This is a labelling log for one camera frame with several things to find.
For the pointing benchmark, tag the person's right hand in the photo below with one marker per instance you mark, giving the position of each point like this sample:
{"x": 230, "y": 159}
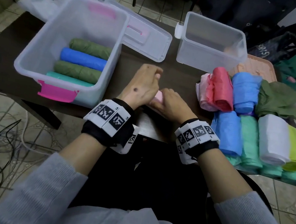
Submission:
{"x": 176, "y": 106}

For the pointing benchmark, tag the person's left hand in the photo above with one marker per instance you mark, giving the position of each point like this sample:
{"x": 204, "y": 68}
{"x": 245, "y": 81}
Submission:
{"x": 140, "y": 87}

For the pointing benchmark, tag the pink plastic bag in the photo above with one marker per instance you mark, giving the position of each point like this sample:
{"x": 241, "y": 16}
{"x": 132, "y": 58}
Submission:
{"x": 159, "y": 97}
{"x": 201, "y": 88}

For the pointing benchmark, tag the red plastic bag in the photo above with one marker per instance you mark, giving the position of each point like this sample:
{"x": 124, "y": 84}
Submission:
{"x": 221, "y": 88}

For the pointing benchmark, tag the small clear plastic bin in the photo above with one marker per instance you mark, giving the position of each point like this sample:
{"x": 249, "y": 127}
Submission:
{"x": 208, "y": 58}

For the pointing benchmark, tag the olive green bag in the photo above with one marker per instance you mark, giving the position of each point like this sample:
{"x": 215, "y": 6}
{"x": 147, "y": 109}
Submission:
{"x": 280, "y": 99}
{"x": 91, "y": 49}
{"x": 77, "y": 72}

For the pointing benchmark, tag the purple bag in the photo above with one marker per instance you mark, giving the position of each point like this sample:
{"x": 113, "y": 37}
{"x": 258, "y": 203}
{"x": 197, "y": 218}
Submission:
{"x": 245, "y": 113}

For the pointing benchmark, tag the white bag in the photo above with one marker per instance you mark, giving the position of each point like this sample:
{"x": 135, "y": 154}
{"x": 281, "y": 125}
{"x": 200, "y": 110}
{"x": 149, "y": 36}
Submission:
{"x": 274, "y": 137}

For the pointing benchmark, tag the translucent zipper bag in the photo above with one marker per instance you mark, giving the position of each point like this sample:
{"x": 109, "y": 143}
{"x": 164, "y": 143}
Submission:
{"x": 36, "y": 2}

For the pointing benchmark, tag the person's right forearm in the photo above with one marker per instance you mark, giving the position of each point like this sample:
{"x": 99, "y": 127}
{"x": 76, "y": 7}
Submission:
{"x": 226, "y": 183}

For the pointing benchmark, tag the person's left forearm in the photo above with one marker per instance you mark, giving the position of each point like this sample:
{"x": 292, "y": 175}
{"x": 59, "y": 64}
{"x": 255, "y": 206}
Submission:
{"x": 43, "y": 183}

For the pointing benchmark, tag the person's black trousers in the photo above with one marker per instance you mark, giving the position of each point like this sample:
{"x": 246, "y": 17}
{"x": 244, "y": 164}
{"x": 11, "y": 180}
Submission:
{"x": 159, "y": 184}

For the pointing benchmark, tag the black right wristband with markers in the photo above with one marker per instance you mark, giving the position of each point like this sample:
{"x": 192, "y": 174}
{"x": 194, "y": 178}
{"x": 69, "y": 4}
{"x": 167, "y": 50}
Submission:
{"x": 206, "y": 147}

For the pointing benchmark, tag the black wristband with markers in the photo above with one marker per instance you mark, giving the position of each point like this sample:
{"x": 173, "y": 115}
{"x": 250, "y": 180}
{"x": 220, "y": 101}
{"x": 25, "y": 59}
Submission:
{"x": 95, "y": 133}
{"x": 206, "y": 147}

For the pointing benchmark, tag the black left wristband with markers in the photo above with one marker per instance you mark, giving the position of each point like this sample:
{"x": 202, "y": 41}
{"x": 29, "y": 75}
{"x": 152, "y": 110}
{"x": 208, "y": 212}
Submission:
{"x": 95, "y": 133}

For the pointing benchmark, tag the black smartphone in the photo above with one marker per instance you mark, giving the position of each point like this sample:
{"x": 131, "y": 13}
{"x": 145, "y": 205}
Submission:
{"x": 137, "y": 166}

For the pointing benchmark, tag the dark patterned bag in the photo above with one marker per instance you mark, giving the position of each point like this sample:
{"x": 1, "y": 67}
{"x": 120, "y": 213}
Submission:
{"x": 276, "y": 49}

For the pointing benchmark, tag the black round stool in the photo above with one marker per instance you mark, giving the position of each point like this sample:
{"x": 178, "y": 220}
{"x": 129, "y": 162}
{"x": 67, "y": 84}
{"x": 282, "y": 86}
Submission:
{"x": 215, "y": 220}

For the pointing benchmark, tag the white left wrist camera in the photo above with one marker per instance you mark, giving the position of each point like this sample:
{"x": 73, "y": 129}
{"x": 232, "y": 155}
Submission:
{"x": 129, "y": 143}

